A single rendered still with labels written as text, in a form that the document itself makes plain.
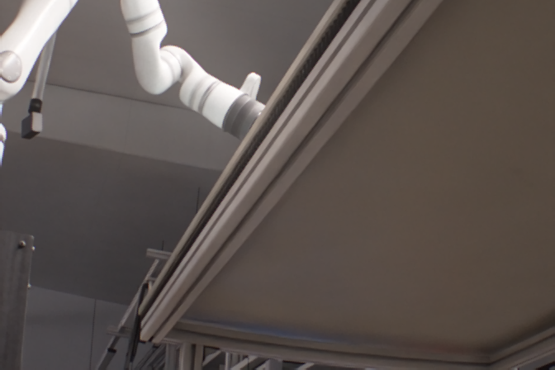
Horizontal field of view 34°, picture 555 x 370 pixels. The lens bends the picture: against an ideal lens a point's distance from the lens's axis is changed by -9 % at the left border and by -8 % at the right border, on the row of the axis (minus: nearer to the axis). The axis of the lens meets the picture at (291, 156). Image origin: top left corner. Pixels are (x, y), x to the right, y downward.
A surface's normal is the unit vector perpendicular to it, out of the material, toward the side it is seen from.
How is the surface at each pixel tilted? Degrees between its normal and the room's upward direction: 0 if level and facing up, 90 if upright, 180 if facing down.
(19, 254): 90
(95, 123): 90
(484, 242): 180
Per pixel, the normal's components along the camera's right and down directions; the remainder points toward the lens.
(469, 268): -0.07, 0.91
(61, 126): 0.29, -0.38
